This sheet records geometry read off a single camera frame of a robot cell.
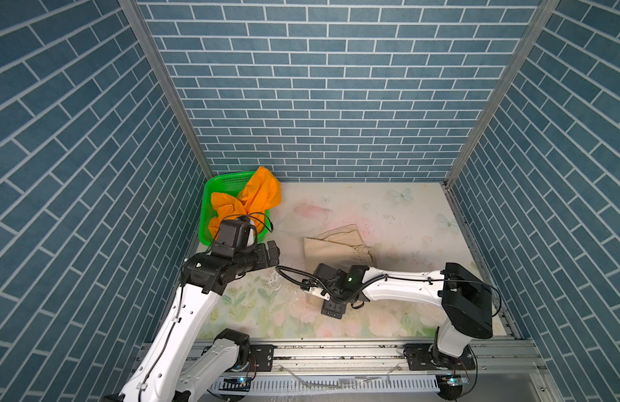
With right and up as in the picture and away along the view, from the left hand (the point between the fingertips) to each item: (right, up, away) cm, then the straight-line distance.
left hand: (268, 253), depth 72 cm
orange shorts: (-8, +19, +27) cm, 35 cm away
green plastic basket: (-27, +24, +40) cm, 54 cm away
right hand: (+17, -16, +11) cm, 26 cm away
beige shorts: (+24, -2, +22) cm, 32 cm away
